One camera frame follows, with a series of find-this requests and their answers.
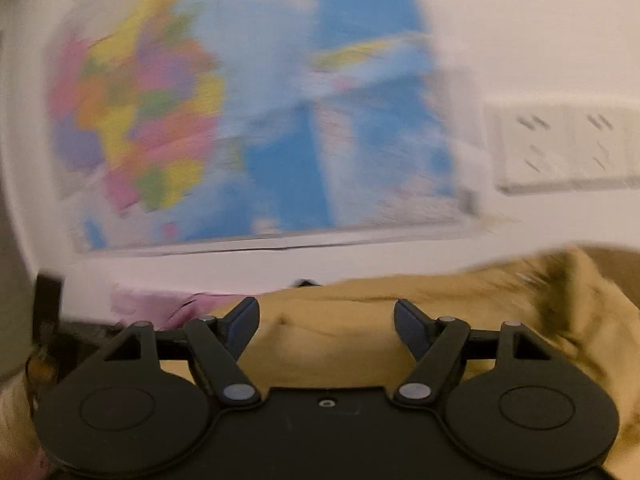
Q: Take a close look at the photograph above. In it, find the colourful wall map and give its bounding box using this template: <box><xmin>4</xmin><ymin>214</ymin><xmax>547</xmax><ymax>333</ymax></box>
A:
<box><xmin>44</xmin><ymin>0</ymin><xmax>476</xmax><ymax>252</ymax></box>

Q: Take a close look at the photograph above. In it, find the pink floral bed sheet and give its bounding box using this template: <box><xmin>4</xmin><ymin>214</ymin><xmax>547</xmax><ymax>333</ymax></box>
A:
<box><xmin>110</xmin><ymin>285</ymin><xmax>244</xmax><ymax>330</ymax></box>

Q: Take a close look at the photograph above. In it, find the tan puffer jacket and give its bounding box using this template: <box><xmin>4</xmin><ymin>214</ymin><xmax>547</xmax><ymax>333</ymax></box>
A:
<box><xmin>164</xmin><ymin>244</ymin><xmax>640</xmax><ymax>480</ymax></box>

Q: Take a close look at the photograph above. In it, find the white bed headboard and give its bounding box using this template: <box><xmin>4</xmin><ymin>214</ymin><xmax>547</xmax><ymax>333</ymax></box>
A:
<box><xmin>40</xmin><ymin>214</ymin><xmax>639</xmax><ymax>321</ymax></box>

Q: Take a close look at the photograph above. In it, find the white wall socket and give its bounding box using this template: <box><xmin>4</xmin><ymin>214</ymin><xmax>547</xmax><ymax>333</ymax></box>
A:
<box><xmin>568</xmin><ymin>102</ymin><xmax>639</xmax><ymax>188</ymax></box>
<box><xmin>485</xmin><ymin>103</ymin><xmax>573</xmax><ymax>194</ymax></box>

